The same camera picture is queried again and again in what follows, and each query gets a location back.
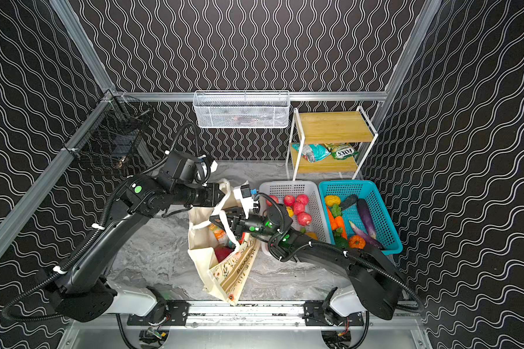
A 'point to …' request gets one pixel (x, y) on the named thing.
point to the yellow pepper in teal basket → (332, 199)
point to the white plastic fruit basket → (318, 229)
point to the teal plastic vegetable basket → (386, 232)
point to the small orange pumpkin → (356, 241)
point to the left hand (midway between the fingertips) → (228, 194)
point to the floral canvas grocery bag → (224, 280)
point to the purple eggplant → (363, 211)
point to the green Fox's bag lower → (341, 150)
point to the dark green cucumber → (350, 200)
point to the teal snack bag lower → (312, 152)
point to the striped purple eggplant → (365, 237)
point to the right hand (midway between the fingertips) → (212, 218)
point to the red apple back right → (302, 198)
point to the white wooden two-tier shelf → (329, 142)
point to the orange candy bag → (220, 233)
